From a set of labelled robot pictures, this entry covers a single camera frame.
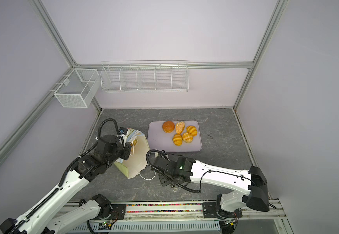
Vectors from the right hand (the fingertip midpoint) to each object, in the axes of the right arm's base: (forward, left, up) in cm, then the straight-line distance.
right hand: (164, 177), depth 71 cm
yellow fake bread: (+37, -17, -10) cm, 42 cm away
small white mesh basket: (+54, +59, +14) cm, 81 cm away
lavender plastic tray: (+32, +7, -15) cm, 36 cm away
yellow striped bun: (+29, -6, -11) cm, 32 cm away
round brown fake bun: (+40, 0, -10) cm, 41 cm away
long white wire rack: (+63, +16, +17) cm, 67 cm away
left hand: (+14, +19, +8) cm, 25 cm away
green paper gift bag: (+18, +17, -6) cm, 26 cm away
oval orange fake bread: (+39, -8, -9) cm, 41 cm away
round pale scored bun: (+30, -13, -11) cm, 35 cm away
